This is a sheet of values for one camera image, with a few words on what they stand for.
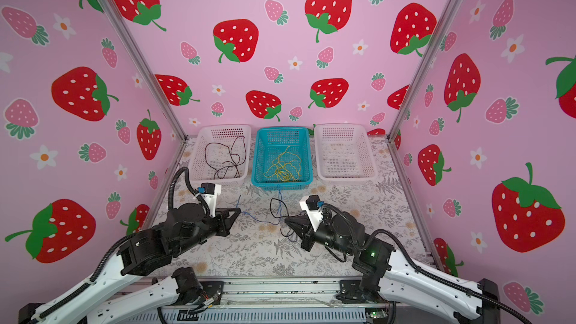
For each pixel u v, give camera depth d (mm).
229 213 585
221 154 1138
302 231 592
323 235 570
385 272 495
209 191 579
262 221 735
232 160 1100
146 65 910
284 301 731
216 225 572
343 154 1143
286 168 1016
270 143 1143
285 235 860
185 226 465
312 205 554
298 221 602
